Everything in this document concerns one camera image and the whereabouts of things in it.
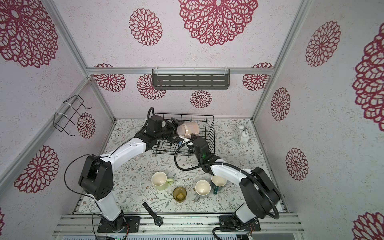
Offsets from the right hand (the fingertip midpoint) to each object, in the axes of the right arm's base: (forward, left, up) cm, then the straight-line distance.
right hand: (196, 131), depth 85 cm
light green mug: (-21, +21, -21) cm, 36 cm away
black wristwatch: (-41, +18, -21) cm, 49 cm away
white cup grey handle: (-25, -4, -20) cm, 32 cm away
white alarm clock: (+8, -29, -11) cm, 33 cm away
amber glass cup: (-28, +9, -22) cm, 36 cm away
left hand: (+2, +8, +1) cm, 8 cm away
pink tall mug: (-1, +4, +3) cm, 5 cm away
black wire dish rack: (+1, +17, -16) cm, 23 cm away
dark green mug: (-22, -13, -19) cm, 32 cm away
